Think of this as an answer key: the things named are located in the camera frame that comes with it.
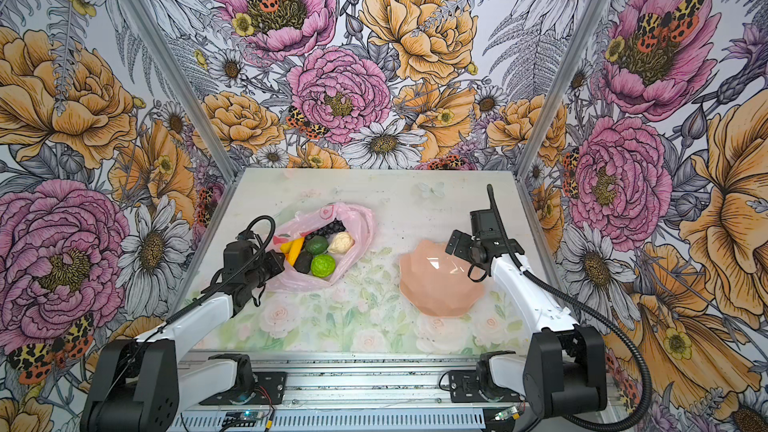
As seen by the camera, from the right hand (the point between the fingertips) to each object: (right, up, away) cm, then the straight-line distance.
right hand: (462, 257), depth 86 cm
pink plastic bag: (-47, +9, +8) cm, 49 cm away
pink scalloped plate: (-6, -8, +5) cm, 12 cm away
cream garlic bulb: (-36, +3, +10) cm, 38 cm away
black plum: (-47, -3, +6) cm, 47 cm away
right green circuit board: (+7, -34, -14) cm, 38 cm away
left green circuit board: (-55, -35, -15) cm, 67 cm away
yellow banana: (-51, +1, +7) cm, 51 cm away
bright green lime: (-40, -3, +3) cm, 41 cm away
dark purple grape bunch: (-39, +7, +14) cm, 42 cm away
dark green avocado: (-44, +2, +10) cm, 45 cm away
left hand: (-52, -3, +4) cm, 52 cm away
